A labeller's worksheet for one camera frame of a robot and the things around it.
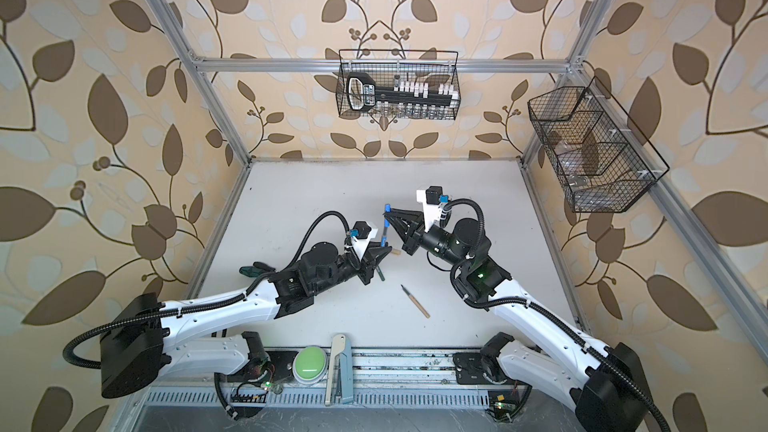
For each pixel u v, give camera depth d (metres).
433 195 0.57
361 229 0.61
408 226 0.62
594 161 0.79
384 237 0.69
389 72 0.91
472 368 0.72
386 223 0.67
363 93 0.84
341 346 0.75
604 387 0.38
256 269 0.89
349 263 0.64
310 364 0.74
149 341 0.41
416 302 0.86
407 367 0.75
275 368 0.74
